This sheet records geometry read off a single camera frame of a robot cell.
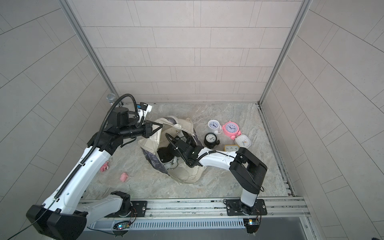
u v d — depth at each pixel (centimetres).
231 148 89
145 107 61
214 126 99
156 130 66
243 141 91
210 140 92
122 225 64
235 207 71
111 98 81
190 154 64
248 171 43
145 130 59
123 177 79
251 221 69
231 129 99
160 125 68
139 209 71
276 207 73
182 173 80
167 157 83
